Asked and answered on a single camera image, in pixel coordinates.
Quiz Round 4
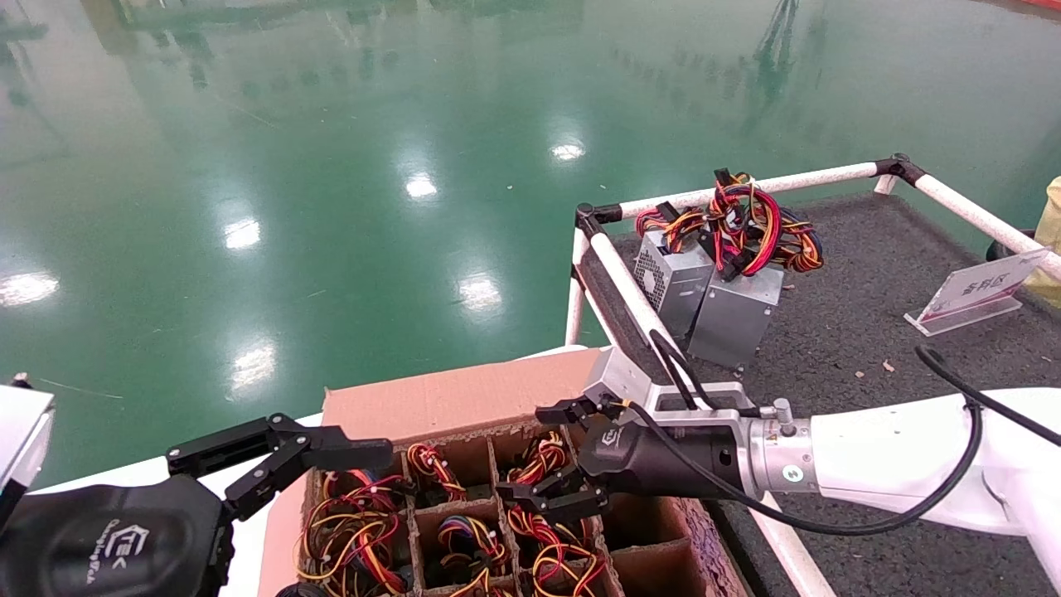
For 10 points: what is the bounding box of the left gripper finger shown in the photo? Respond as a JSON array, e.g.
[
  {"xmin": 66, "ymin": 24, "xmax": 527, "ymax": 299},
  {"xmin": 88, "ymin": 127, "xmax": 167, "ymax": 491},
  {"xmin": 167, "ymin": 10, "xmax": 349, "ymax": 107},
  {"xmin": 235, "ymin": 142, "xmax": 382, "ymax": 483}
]
[{"xmin": 224, "ymin": 425, "xmax": 395, "ymax": 522}]

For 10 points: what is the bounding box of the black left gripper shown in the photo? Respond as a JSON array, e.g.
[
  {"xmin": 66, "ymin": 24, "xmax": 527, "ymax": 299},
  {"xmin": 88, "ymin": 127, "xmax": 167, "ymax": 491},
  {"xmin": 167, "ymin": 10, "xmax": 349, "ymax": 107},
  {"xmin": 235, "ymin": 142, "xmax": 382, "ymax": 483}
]
[{"xmin": 0, "ymin": 413, "xmax": 287, "ymax": 597}]

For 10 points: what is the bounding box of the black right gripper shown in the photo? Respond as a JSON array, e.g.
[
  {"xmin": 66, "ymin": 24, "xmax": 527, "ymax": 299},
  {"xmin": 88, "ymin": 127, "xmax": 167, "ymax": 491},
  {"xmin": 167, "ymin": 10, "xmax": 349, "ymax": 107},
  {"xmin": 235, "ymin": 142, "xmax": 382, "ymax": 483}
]
[{"xmin": 496, "ymin": 396, "xmax": 749, "ymax": 525}]

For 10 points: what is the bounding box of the power supply with coloured wires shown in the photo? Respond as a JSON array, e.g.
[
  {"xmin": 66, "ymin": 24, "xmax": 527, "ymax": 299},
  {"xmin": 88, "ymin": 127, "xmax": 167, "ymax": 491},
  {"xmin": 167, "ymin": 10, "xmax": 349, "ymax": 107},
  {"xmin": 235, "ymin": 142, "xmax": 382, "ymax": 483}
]
[
  {"xmin": 506, "ymin": 431, "xmax": 574, "ymax": 488},
  {"xmin": 404, "ymin": 442, "xmax": 469, "ymax": 502},
  {"xmin": 507, "ymin": 504, "xmax": 599, "ymax": 552},
  {"xmin": 530, "ymin": 543, "xmax": 606, "ymax": 597},
  {"xmin": 297, "ymin": 468, "xmax": 411, "ymax": 597},
  {"xmin": 449, "ymin": 570, "xmax": 513, "ymax": 597},
  {"xmin": 436, "ymin": 514, "xmax": 510, "ymax": 575}
]

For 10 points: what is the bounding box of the brown divided cardboard box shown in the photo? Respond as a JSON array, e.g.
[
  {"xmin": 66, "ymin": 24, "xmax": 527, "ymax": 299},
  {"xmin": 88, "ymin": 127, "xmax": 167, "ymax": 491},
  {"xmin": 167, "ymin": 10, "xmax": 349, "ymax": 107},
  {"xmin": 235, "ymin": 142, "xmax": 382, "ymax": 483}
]
[{"xmin": 257, "ymin": 348, "xmax": 751, "ymax": 597}]

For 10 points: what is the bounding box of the plain grey power supply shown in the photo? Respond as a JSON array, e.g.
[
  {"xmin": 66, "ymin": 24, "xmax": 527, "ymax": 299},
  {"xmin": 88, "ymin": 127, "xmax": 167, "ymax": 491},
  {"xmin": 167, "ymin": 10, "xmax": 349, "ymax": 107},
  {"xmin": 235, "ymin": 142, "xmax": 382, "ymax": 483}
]
[{"xmin": 686, "ymin": 168, "xmax": 826, "ymax": 370}]

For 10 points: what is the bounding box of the black pipe corner joint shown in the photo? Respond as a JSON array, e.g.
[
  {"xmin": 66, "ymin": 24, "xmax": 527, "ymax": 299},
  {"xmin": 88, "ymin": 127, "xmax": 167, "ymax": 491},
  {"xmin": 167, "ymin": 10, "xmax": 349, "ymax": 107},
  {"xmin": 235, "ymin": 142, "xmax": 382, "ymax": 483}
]
[
  {"xmin": 575, "ymin": 202, "xmax": 623, "ymax": 239},
  {"xmin": 874, "ymin": 153, "xmax": 925, "ymax": 188}
]

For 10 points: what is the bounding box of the clear acrylic sign holder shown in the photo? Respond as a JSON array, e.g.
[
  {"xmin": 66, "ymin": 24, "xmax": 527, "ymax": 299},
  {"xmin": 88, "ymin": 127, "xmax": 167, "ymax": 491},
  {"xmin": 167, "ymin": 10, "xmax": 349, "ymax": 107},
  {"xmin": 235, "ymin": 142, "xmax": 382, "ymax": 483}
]
[{"xmin": 904, "ymin": 249, "xmax": 1049, "ymax": 337}]

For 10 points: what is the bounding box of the black round object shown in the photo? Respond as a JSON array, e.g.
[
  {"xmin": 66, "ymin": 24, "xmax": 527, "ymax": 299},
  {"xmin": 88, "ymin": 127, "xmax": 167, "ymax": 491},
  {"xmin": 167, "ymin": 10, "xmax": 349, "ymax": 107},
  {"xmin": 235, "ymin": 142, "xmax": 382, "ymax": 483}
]
[{"xmin": 985, "ymin": 230, "xmax": 1037, "ymax": 263}]

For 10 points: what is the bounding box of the yellow garment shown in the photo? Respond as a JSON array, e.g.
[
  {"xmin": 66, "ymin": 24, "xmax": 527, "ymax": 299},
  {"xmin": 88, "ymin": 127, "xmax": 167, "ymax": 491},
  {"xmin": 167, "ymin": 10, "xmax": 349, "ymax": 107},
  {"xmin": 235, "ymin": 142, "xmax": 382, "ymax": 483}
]
[{"xmin": 1024, "ymin": 176, "xmax": 1061, "ymax": 309}]

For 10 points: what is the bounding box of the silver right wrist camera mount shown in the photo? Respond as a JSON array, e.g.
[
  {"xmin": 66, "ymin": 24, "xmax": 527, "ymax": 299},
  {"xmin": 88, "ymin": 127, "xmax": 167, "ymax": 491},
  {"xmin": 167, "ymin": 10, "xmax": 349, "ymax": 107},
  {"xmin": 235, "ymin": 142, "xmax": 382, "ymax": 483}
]
[{"xmin": 583, "ymin": 347, "xmax": 757, "ymax": 418}]

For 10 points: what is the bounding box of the black camera cable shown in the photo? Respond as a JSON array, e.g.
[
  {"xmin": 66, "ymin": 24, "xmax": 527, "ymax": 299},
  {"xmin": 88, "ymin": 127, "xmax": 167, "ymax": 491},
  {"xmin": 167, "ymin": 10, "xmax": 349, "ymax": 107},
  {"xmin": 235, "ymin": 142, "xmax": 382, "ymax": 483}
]
[{"xmin": 649, "ymin": 330, "xmax": 718, "ymax": 409}]

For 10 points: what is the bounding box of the long white rail pipe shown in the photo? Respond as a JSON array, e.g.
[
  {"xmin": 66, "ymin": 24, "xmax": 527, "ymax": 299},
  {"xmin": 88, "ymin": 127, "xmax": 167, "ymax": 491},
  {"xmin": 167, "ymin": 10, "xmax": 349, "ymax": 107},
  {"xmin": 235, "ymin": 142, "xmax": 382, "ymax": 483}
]
[{"xmin": 584, "ymin": 231, "xmax": 830, "ymax": 597}]

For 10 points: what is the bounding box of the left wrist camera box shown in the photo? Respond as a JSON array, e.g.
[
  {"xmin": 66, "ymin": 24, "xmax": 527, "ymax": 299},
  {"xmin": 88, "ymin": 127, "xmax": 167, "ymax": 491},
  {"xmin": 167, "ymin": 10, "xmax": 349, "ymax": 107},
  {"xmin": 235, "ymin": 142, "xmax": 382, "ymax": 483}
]
[{"xmin": 0, "ymin": 377, "xmax": 56, "ymax": 519}]

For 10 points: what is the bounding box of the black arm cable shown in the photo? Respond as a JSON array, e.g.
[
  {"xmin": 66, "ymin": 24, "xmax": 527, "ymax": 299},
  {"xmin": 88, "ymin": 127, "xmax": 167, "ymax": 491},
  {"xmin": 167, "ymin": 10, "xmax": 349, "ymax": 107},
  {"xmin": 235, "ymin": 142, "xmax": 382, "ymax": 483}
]
[{"xmin": 914, "ymin": 346, "xmax": 1061, "ymax": 449}]

